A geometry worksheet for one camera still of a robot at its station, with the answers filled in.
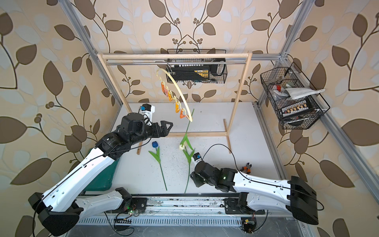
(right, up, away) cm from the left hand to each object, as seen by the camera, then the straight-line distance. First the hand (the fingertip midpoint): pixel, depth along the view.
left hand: (166, 124), depth 68 cm
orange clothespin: (+6, +4, +5) cm, 9 cm away
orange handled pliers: (+44, -27, +18) cm, 55 cm away
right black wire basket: (+60, +24, +17) cm, 67 cm away
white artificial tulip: (+8, -13, +14) cm, 21 cm away
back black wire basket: (+30, +28, +26) cm, 49 cm away
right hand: (+12, -27, +10) cm, 31 cm away
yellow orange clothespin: (+4, +8, +6) cm, 11 cm away
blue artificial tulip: (-11, -21, +24) cm, 33 cm away
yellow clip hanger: (-3, +18, +14) cm, 24 cm away
